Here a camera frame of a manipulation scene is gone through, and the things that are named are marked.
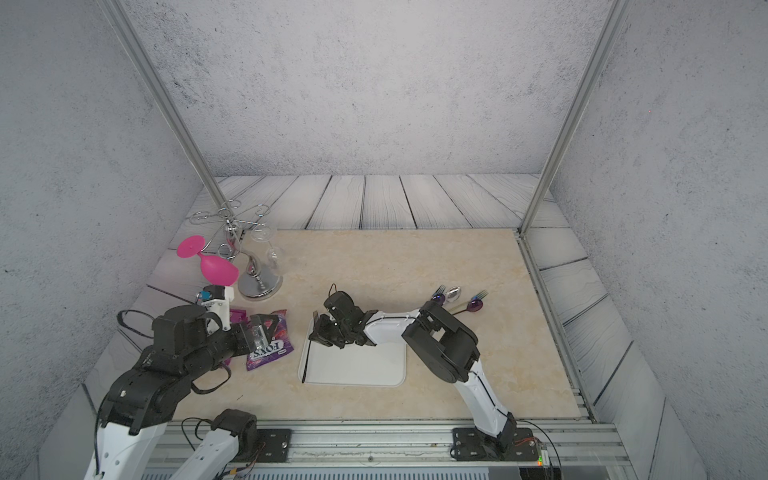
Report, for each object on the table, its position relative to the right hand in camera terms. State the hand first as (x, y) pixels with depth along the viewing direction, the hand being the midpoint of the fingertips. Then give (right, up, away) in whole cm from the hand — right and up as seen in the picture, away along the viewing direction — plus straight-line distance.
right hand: (306, 340), depth 86 cm
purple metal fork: (0, -5, -2) cm, 5 cm away
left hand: (-3, +10, -20) cm, 22 cm away
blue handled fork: (+41, +12, +16) cm, 45 cm away
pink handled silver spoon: (+45, +11, +14) cm, 48 cm away
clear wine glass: (-11, +23, +5) cm, 26 cm away
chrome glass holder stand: (-22, +15, +17) cm, 32 cm away
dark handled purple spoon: (+51, +8, +10) cm, 52 cm away
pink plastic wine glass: (-26, +20, 0) cm, 32 cm away
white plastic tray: (+14, -7, 0) cm, 16 cm away
